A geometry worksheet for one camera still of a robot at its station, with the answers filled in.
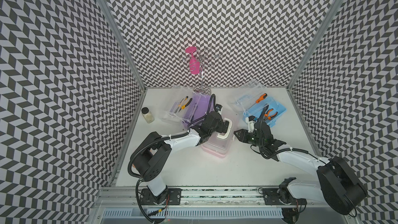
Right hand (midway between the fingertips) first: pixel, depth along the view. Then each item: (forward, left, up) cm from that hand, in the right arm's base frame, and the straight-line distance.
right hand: (235, 135), depth 86 cm
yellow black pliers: (+19, +31, +3) cm, 36 cm away
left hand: (+8, +8, +3) cm, 11 cm away
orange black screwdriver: (+25, -19, +3) cm, 31 cm away
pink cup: (+44, +24, +17) cm, 53 cm away
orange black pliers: (+18, -24, -6) cm, 30 cm away
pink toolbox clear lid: (-6, +11, +3) cm, 13 cm away
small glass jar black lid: (+13, +52, +2) cm, 54 cm away
